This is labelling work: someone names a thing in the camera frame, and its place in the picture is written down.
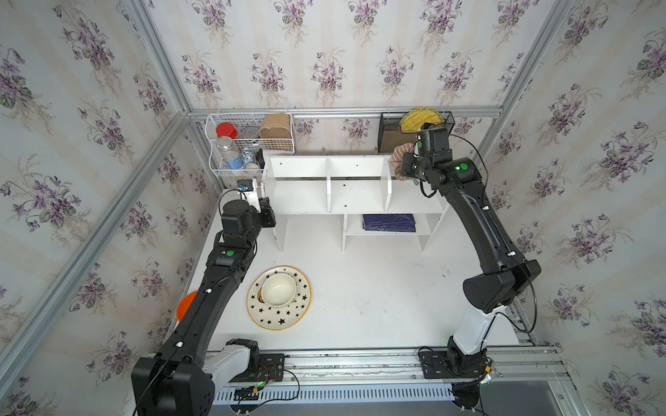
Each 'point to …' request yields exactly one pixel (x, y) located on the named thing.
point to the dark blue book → (389, 223)
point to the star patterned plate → (278, 318)
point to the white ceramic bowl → (278, 289)
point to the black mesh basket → (390, 135)
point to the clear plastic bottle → (230, 153)
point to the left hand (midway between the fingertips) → (272, 200)
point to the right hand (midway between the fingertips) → (411, 161)
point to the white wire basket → (238, 140)
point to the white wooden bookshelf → (351, 185)
